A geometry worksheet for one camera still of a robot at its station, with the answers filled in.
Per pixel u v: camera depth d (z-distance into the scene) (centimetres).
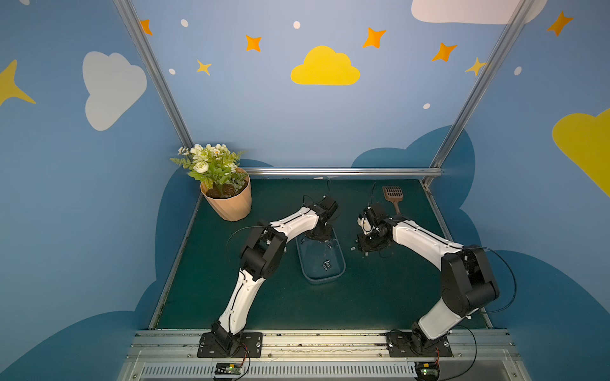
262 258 57
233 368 72
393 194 115
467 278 47
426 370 73
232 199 91
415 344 67
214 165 84
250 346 74
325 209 81
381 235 69
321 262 92
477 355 72
